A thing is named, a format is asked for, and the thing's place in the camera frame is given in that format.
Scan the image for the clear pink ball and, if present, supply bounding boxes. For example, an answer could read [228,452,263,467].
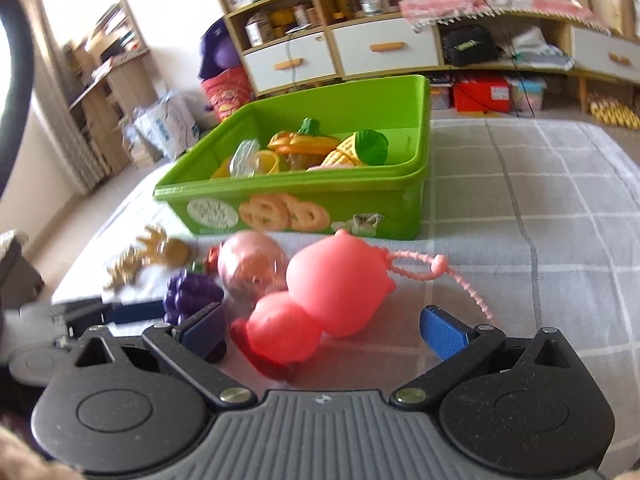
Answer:
[217,231,288,302]

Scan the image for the red cartoon bucket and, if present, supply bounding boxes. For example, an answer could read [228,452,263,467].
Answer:
[201,65,254,122]

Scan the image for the orange toy piece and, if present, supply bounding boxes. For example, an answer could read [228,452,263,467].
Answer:
[202,244,221,274]

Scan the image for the yellow toy pot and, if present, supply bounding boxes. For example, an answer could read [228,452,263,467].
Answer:
[210,150,281,179]

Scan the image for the yellow green toy corn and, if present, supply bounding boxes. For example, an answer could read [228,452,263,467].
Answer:
[321,129,388,168]

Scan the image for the yellow egg tray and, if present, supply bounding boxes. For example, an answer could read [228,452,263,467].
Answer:
[589,96,640,131]

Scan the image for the red box under cabinet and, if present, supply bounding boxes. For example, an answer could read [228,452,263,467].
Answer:
[452,74,511,113]

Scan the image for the gold antler toy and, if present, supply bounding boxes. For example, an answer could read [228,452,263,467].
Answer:
[103,226,192,290]

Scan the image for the white paper bag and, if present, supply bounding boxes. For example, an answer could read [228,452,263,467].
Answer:
[134,91,201,162]

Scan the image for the purple toy grapes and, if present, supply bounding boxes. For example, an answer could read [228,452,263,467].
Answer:
[163,270,224,325]

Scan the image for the white checked tablecloth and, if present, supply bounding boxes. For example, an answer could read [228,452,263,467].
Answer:
[53,119,639,477]

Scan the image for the orange toy pumpkin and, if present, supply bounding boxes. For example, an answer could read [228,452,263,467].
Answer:
[267,117,340,170]

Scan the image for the pink pig toy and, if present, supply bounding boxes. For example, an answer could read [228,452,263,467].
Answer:
[230,230,492,380]

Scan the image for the purple plush toy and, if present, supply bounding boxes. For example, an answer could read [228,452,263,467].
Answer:
[198,18,241,80]

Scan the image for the pink cloth runner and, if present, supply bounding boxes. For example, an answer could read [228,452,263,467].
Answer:
[399,0,596,22]

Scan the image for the wooden sideboard cabinet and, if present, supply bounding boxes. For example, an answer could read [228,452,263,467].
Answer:
[219,0,639,96]

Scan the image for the green plastic bin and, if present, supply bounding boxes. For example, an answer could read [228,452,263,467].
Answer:
[153,75,431,240]

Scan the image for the black bag on shelf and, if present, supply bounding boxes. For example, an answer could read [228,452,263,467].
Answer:
[442,25,500,67]

